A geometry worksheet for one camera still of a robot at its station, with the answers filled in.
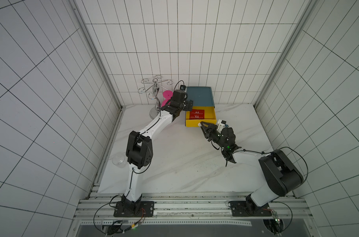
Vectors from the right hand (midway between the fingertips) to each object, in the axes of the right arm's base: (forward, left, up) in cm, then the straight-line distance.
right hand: (201, 121), depth 85 cm
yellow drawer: (+7, -6, -4) cm, 10 cm away
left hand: (+14, +11, +1) cm, 18 cm away
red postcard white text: (+10, +2, -5) cm, 11 cm away
